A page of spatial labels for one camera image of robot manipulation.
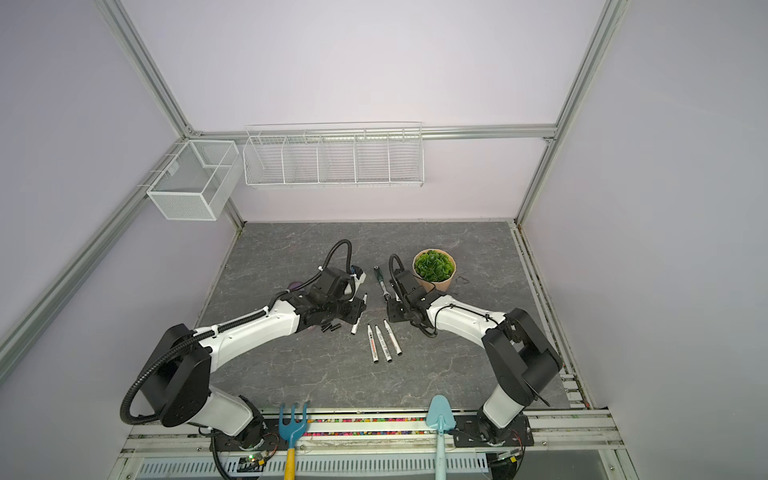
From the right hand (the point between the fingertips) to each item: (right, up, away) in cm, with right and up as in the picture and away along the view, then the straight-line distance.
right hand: (392, 306), depth 91 cm
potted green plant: (+14, +12, +1) cm, 18 cm away
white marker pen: (-11, -5, -6) cm, 13 cm away
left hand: (-8, +1, -5) cm, 10 cm away
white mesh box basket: (-64, +40, +7) cm, 76 cm away
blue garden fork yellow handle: (-26, -28, -17) cm, 42 cm away
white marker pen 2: (-5, -14, -5) cm, 15 cm away
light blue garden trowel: (+13, -25, -17) cm, 33 cm away
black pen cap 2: (-17, -6, +1) cm, 18 cm away
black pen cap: (-20, -7, +1) cm, 21 cm away
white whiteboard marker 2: (0, -10, -2) cm, 10 cm away
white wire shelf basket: (-3, +52, +15) cm, 54 cm away
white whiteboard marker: (-3, -11, -2) cm, 12 cm away
